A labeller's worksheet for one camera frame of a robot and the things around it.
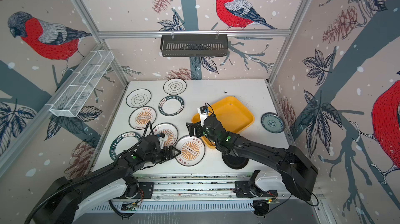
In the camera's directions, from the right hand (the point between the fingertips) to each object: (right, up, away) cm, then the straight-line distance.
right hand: (194, 119), depth 79 cm
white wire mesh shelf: (-58, +10, -8) cm, 60 cm away
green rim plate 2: (-42, -15, +9) cm, 45 cm away
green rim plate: (-19, +5, +28) cm, 34 cm away
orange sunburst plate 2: (-16, -9, +15) cm, 24 cm away
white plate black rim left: (-43, +10, +32) cm, 55 cm away
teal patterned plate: (+49, -5, +18) cm, 53 cm away
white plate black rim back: (-18, +19, +39) cm, 47 cm away
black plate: (+22, -24, +2) cm, 33 cm away
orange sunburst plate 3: (-38, -2, +21) cm, 43 cm away
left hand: (-8, -18, +1) cm, 20 cm away
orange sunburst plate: (-2, -19, +7) cm, 20 cm away
